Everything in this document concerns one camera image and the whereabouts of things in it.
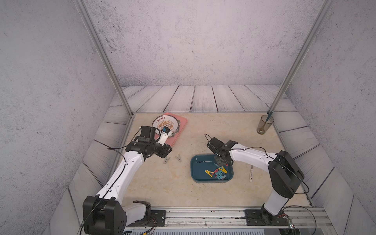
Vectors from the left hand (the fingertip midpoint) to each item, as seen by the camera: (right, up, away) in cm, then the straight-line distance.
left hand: (170, 147), depth 81 cm
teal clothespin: (+28, -17, +6) cm, 33 cm away
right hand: (+31, -8, +8) cm, 33 cm away
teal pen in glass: (+65, +18, +20) cm, 70 cm away
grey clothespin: (-4, -10, +13) cm, 17 cm away
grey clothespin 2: (+3, -9, +15) cm, 18 cm away
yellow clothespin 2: (+31, -15, +8) cm, 35 cm away
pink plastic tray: (-3, +1, +24) cm, 24 cm away
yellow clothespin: (+22, -16, +6) cm, 28 cm away
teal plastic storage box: (+17, -12, +12) cm, 24 cm away
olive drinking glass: (+63, +12, +23) cm, 68 cm away
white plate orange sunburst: (-10, +15, +33) cm, 38 cm away
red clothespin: (+27, -15, +8) cm, 32 cm away
